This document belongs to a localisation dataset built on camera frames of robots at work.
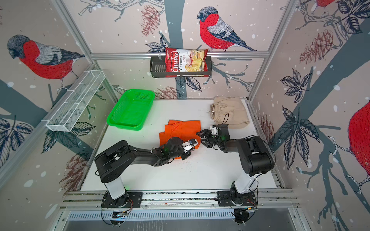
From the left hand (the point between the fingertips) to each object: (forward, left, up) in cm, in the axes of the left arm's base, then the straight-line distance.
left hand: (194, 147), depth 86 cm
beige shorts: (+31, -29, -2) cm, 43 cm away
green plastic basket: (+35, +50, -8) cm, 62 cm away
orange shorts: (+17, +6, -7) cm, 19 cm away
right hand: (+6, -2, -1) cm, 7 cm away
